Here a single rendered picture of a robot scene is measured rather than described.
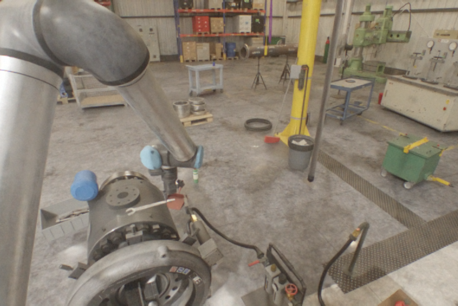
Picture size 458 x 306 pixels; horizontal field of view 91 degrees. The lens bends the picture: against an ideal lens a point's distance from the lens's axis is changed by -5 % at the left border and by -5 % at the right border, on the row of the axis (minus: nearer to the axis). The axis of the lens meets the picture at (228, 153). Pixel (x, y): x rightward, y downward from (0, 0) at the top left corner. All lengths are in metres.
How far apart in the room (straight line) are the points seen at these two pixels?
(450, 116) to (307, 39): 3.42
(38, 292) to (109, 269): 1.49
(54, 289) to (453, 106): 6.61
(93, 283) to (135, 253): 0.21
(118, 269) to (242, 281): 1.26
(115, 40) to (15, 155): 0.24
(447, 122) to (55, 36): 6.22
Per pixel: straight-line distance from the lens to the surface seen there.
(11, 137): 0.48
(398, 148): 3.77
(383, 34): 11.56
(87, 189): 1.81
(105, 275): 1.28
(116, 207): 1.67
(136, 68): 0.49
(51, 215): 3.42
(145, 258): 1.25
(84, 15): 0.47
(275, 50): 8.44
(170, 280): 1.61
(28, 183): 0.49
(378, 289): 2.53
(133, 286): 1.34
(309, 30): 4.17
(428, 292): 2.73
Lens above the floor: 1.90
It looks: 28 degrees down
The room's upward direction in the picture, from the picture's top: 1 degrees counter-clockwise
